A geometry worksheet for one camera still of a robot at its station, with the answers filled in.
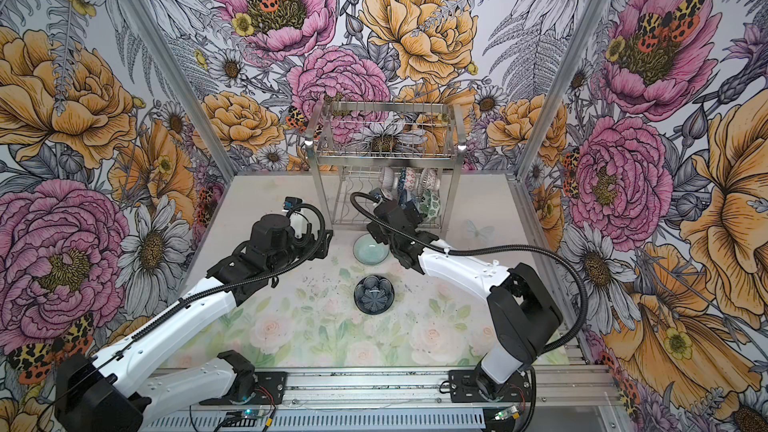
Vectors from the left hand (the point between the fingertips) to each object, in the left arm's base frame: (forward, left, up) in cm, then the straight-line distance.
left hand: (314, 239), depth 80 cm
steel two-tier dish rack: (+47, -29, -10) cm, 56 cm away
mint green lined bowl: (+6, -14, -17) cm, 22 cm away
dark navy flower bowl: (-7, -15, -18) cm, 25 cm away
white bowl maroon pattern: (+28, -35, -9) cm, 46 cm away
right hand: (+8, -21, -3) cm, 22 cm away
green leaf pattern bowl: (+17, -33, -7) cm, 37 cm away
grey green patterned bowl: (+30, -19, -8) cm, 36 cm away
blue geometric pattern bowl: (+29, -27, -8) cm, 41 cm away
